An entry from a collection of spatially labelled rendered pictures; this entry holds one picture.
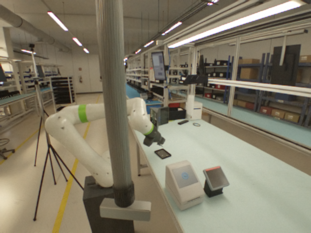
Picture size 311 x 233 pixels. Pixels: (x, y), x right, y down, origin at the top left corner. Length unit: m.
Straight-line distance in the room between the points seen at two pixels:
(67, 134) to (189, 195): 0.65
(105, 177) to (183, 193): 0.44
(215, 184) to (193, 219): 0.19
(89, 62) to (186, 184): 12.30
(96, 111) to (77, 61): 11.94
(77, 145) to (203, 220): 0.69
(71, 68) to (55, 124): 12.10
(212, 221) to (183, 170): 0.24
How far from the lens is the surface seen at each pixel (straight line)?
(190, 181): 0.73
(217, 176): 0.79
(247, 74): 5.20
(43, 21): 7.08
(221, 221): 0.76
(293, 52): 2.55
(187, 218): 0.73
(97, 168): 0.88
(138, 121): 0.78
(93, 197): 1.13
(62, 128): 0.83
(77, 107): 0.96
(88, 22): 6.75
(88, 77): 12.65
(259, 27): 1.40
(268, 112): 4.77
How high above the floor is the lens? 1.58
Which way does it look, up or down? 17 degrees down
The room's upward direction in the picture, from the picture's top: straight up
